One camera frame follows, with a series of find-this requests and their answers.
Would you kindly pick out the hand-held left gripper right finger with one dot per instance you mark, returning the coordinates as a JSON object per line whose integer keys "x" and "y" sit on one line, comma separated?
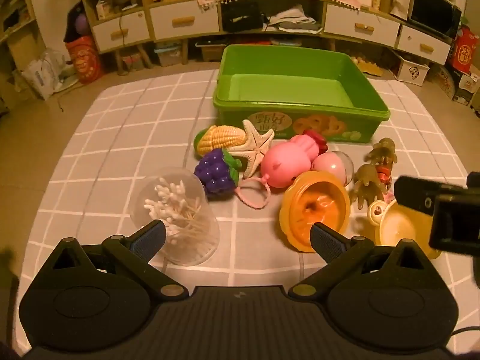
{"x": 325, "y": 242}

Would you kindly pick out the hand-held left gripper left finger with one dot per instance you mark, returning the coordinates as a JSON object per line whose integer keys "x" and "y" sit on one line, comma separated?
{"x": 150, "y": 238}

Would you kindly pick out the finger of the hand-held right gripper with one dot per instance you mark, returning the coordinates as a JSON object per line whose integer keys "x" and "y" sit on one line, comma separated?
{"x": 412, "y": 195}

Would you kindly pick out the small red figurine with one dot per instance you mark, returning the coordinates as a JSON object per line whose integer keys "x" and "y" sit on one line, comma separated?
{"x": 384, "y": 172}

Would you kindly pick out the clear cotton swab jar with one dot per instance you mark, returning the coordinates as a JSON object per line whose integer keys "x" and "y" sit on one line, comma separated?
{"x": 176, "y": 202}

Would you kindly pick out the orange pumpkin-shaped container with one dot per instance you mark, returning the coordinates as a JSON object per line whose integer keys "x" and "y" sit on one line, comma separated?
{"x": 300, "y": 202}

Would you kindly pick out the translucent rubber toy hand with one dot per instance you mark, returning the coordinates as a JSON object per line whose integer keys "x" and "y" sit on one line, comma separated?
{"x": 365, "y": 182}
{"x": 382, "y": 150}

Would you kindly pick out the pink capsule ball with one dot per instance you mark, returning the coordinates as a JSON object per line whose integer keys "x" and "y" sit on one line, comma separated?
{"x": 330, "y": 165}

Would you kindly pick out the pink toy pig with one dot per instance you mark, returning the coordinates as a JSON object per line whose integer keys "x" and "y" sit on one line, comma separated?
{"x": 281, "y": 165}

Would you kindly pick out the purple toy grapes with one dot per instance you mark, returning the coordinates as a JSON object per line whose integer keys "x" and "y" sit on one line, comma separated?
{"x": 213, "y": 172}

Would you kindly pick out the white starfish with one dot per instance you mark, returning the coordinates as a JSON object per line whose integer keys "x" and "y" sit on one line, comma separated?
{"x": 255, "y": 146}

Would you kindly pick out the yellow toy corn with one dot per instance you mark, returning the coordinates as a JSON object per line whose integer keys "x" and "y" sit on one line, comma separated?
{"x": 225, "y": 137}

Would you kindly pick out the green plastic storage box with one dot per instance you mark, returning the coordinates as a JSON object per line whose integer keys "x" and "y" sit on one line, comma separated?
{"x": 232, "y": 120}

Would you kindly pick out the grey checkered blanket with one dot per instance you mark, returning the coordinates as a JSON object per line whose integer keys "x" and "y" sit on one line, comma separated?
{"x": 112, "y": 138}

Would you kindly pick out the white printed box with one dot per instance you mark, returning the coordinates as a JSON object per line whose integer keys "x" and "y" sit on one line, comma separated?
{"x": 412, "y": 69}

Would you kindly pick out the egg tray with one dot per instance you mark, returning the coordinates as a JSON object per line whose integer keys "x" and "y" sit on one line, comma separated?
{"x": 365, "y": 65}

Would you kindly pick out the red gift box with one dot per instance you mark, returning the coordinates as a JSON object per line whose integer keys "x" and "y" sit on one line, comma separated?
{"x": 465, "y": 50}

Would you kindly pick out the clear bin blue lid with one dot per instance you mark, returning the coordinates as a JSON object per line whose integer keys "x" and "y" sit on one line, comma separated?
{"x": 168, "y": 54}

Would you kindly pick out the black microwave oven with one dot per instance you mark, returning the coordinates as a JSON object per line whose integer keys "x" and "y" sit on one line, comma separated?
{"x": 435, "y": 11}

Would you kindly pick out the red printed bag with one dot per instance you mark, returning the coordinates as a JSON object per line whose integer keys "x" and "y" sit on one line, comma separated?
{"x": 84, "y": 62}

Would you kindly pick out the white plastic bag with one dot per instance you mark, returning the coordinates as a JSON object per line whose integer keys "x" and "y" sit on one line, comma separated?
{"x": 43, "y": 75}

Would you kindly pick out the clear storage bin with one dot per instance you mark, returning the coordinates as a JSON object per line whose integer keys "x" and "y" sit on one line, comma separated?
{"x": 210, "y": 50}

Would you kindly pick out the pile of folded cloths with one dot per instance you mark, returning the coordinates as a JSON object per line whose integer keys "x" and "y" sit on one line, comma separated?
{"x": 292, "y": 18}

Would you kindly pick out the purple ball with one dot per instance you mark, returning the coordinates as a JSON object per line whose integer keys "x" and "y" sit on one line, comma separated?
{"x": 83, "y": 24}

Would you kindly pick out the black bag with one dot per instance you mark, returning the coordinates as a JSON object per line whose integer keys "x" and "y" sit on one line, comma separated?
{"x": 242, "y": 17}

